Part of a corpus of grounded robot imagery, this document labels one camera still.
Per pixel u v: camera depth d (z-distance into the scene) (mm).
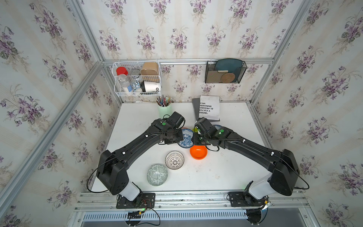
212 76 983
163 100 1012
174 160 860
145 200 723
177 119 615
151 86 919
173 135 605
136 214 713
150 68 885
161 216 637
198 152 897
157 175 806
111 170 409
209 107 1071
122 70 921
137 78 931
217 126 966
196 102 1186
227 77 974
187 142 819
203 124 604
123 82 892
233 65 939
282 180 405
